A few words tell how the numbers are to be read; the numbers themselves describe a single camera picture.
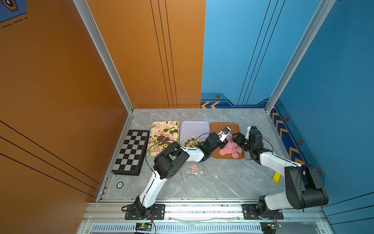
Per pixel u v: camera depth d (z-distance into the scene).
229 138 0.82
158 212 0.74
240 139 0.81
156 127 1.09
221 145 0.84
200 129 1.09
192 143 0.98
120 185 0.83
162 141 0.99
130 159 0.89
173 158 0.59
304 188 0.43
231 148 0.94
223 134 0.79
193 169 0.86
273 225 0.70
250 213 0.72
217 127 1.09
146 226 0.71
